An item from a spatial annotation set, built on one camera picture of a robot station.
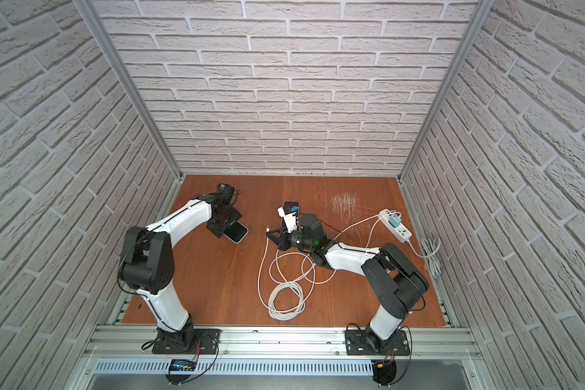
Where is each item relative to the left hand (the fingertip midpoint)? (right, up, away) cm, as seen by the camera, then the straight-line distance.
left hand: (231, 216), depth 95 cm
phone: (+4, -5, -7) cm, 9 cm away
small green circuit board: (-8, -43, -23) cm, 50 cm away
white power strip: (+69, -7, +2) cm, 69 cm away
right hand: (+14, -7, -14) cm, 21 cm away
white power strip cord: (+81, -13, +3) cm, 82 cm away
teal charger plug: (+66, -2, +1) cm, 66 cm away
